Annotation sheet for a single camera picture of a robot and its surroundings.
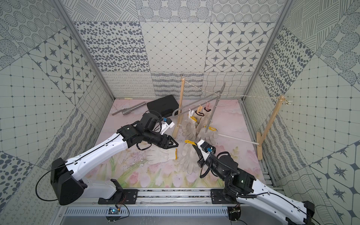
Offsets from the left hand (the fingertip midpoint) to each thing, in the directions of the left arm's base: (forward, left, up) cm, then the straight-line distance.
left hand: (178, 147), depth 68 cm
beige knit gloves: (+27, -16, -13) cm, 34 cm away
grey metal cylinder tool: (+39, +45, -19) cm, 62 cm away
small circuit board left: (-24, +34, -25) cm, 48 cm away
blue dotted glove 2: (+5, +14, -22) cm, 27 cm away
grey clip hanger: (+33, -24, +6) cm, 41 cm away
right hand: (+2, -8, 0) cm, 9 cm away
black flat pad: (+45, +15, -20) cm, 51 cm away
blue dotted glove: (-3, -6, -6) cm, 9 cm away
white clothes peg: (+22, -6, 0) cm, 23 cm away
